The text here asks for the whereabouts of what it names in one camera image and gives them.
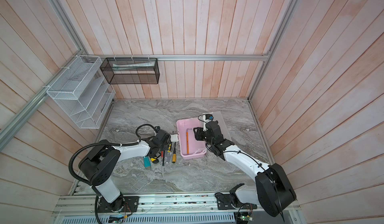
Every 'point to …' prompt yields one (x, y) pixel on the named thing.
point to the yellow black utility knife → (153, 159)
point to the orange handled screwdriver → (174, 155)
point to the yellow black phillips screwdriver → (169, 148)
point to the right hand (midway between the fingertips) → (195, 128)
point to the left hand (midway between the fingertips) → (163, 146)
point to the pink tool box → (189, 146)
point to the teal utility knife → (147, 162)
